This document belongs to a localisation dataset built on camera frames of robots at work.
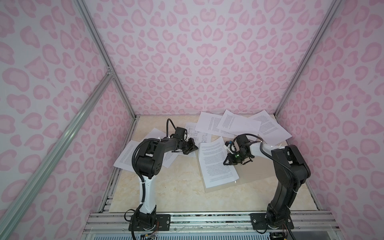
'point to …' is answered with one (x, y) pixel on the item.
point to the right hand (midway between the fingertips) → (225, 161)
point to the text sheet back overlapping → (239, 124)
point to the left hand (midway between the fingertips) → (199, 146)
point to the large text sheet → (215, 172)
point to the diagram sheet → (198, 136)
